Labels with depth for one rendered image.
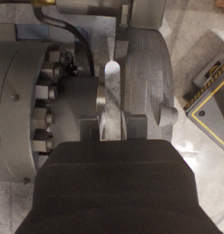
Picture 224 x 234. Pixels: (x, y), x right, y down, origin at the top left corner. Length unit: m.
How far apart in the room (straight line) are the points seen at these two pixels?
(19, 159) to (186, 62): 1.23
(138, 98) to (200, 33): 1.12
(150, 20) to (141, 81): 0.19
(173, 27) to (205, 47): 0.28
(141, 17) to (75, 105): 0.33
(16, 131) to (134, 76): 0.34
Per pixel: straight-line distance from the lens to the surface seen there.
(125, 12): 0.39
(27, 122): 0.50
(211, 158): 1.82
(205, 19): 1.47
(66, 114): 0.59
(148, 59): 0.41
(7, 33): 1.20
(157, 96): 0.38
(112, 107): 0.16
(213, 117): 1.22
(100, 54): 1.29
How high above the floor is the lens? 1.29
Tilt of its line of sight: 70 degrees down
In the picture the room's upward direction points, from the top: 180 degrees counter-clockwise
